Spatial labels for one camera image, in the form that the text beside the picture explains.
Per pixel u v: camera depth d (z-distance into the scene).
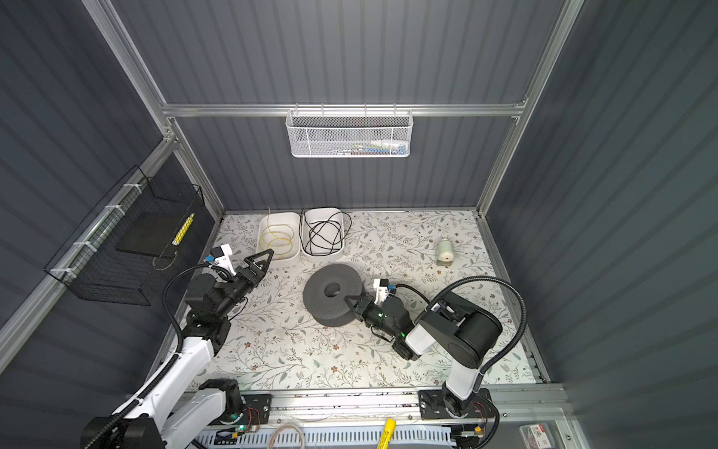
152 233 0.75
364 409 0.75
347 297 0.84
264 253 0.72
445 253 0.98
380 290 0.83
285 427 0.70
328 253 1.00
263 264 0.68
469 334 0.49
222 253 0.70
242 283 0.69
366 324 0.79
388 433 0.68
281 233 1.08
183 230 0.78
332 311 0.85
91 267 0.65
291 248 1.08
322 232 1.13
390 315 0.69
